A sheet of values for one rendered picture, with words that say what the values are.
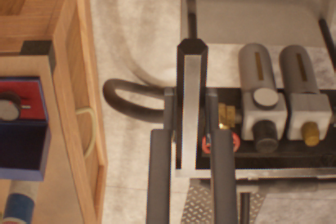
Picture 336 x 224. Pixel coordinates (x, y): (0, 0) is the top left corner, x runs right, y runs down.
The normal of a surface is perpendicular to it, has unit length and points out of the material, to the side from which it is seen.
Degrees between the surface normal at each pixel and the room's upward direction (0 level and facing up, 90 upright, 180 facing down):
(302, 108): 90
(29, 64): 0
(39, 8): 90
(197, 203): 0
